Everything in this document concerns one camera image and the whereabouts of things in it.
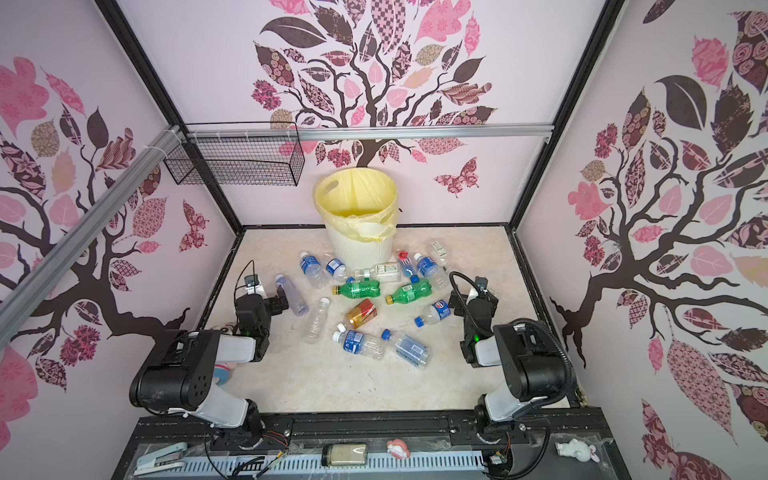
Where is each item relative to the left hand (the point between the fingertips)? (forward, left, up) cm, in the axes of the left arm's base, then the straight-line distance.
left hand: (267, 291), depth 93 cm
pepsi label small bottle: (-7, -54, -1) cm, 55 cm away
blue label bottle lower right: (-18, -45, -1) cm, 49 cm away
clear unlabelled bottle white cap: (-9, -16, -4) cm, 19 cm away
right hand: (0, -66, +3) cm, 66 cm away
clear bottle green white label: (+8, -38, -1) cm, 39 cm away
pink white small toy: (-42, -41, 0) cm, 59 cm away
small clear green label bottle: (+18, -58, -1) cm, 61 cm away
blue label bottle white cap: (-17, -33, -3) cm, 37 cm away
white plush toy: (-42, -84, -3) cm, 94 cm away
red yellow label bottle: (-7, -31, -1) cm, 32 cm away
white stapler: (-44, +15, -5) cm, 47 cm away
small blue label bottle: (+13, -11, -6) cm, 18 cm away
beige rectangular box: (-43, -29, -3) cm, 52 cm away
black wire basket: (+36, +9, +27) cm, 46 cm away
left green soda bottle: (+2, -29, -2) cm, 29 cm away
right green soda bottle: (0, -46, -1) cm, 46 cm away
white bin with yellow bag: (+32, -28, +7) cm, 43 cm away
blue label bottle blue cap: (+10, -21, -2) cm, 23 cm away
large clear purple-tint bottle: (0, -7, -4) cm, 9 cm away
